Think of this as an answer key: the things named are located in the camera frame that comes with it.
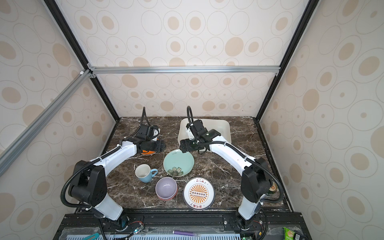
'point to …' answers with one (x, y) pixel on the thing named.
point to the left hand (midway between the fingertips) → (165, 142)
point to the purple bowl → (166, 188)
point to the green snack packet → (288, 235)
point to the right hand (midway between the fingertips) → (187, 146)
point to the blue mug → (144, 172)
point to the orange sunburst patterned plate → (198, 193)
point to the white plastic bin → (222, 125)
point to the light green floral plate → (177, 163)
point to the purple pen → (192, 234)
